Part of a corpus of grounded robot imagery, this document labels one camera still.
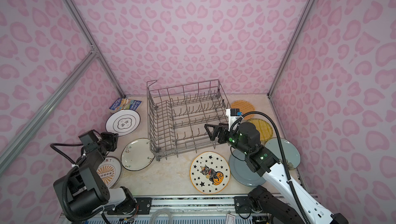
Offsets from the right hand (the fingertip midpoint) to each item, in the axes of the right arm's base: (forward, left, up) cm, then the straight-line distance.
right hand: (211, 125), depth 66 cm
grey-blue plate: (-9, -16, -29) cm, 34 cm away
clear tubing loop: (-27, +23, -32) cm, 48 cm away
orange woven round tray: (+36, -25, -31) cm, 54 cm away
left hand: (+8, +52, -18) cm, 56 cm away
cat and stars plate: (-11, 0, -30) cm, 32 cm away
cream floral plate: (-1, +43, -30) cm, 53 cm away
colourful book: (+36, +63, -28) cm, 78 cm away
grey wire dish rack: (+24, +23, -27) cm, 43 cm away
